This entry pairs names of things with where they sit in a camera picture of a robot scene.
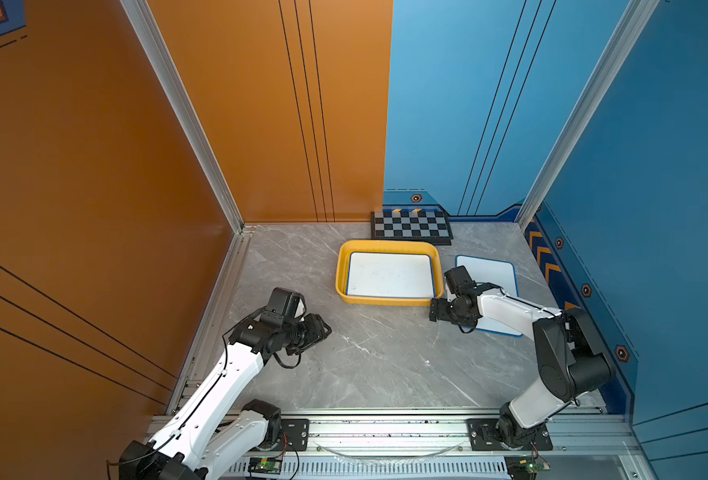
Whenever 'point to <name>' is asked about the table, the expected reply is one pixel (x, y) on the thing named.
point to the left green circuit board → (265, 465)
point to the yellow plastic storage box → (343, 260)
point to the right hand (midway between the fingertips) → (441, 316)
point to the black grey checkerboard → (411, 225)
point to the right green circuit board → (524, 467)
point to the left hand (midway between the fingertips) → (327, 328)
